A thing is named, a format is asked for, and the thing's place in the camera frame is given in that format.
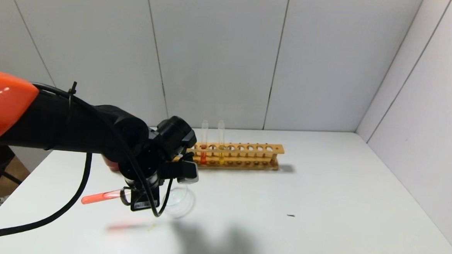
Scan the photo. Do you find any dark red plastic cup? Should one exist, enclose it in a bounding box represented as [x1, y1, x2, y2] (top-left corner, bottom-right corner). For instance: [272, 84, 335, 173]
[102, 155, 121, 173]

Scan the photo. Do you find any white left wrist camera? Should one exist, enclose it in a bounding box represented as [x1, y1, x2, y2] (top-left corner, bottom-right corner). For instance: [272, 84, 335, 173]
[177, 160, 200, 185]

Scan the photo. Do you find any wooden test tube rack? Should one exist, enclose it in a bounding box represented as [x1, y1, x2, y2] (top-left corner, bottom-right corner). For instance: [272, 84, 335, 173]
[187, 140, 286, 175]

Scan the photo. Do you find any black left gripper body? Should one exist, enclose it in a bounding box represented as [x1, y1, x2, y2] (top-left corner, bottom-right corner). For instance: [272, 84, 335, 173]
[122, 169, 161, 213]

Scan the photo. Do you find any test tube with pink pigment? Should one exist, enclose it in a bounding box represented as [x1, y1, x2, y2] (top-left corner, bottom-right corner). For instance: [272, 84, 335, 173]
[81, 187, 132, 208]

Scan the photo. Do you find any test tube with orange-red pigment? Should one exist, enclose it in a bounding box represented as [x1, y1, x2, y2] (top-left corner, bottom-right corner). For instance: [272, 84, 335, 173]
[199, 119, 210, 165]

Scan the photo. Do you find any test tube with yellow pigment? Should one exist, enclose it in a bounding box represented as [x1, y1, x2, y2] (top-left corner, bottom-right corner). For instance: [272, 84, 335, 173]
[216, 119, 228, 165]

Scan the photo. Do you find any clear glass beaker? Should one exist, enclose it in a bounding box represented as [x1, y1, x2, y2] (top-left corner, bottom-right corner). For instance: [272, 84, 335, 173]
[160, 182, 196, 220]

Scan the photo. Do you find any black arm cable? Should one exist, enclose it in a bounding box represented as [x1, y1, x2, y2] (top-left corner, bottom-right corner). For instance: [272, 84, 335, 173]
[0, 78, 178, 252]

